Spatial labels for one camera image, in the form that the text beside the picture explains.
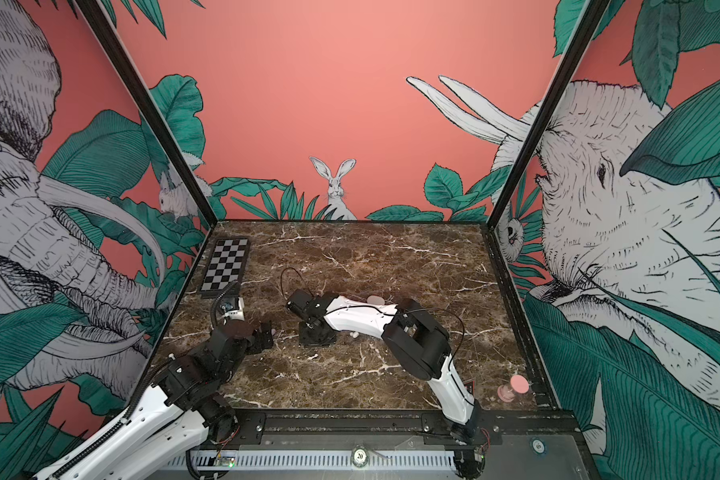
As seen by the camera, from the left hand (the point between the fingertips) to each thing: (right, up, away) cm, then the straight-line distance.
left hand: (258, 321), depth 78 cm
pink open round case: (+67, -15, -4) cm, 69 cm away
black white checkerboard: (-20, +13, +24) cm, 34 cm away
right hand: (+10, -9, +8) cm, 16 cm away
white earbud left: (+25, -7, +13) cm, 29 cm away
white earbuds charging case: (+31, +3, +19) cm, 37 cm away
